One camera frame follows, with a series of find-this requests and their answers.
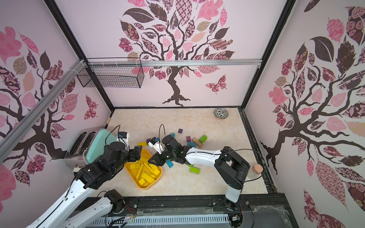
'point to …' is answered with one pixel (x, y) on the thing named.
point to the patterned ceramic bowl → (221, 113)
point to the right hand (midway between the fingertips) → (150, 159)
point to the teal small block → (192, 144)
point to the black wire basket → (113, 72)
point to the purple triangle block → (148, 139)
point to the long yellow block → (148, 177)
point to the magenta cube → (188, 138)
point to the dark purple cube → (180, 130)
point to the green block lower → (194, 170)
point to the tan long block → (196, 140)
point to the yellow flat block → (143, 144)
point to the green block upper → (202, 139)
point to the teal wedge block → (173, 134)
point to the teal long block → (169, 164)
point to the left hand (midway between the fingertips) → (136, 149)
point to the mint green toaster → (88, 147)
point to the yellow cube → (157, 172)
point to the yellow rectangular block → (154, 168)
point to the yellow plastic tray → (135, 169)
